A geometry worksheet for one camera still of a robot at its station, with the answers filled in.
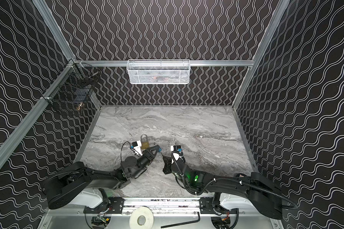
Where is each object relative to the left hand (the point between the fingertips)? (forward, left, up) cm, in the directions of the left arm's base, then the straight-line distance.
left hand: (163, 149), depth 76 cm
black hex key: (-28, -18, -20) cm, 39 cm away
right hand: (-3, 0, -5) cm, 6 cm away
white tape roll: (-26, +9, -18) cm, 33 cm away
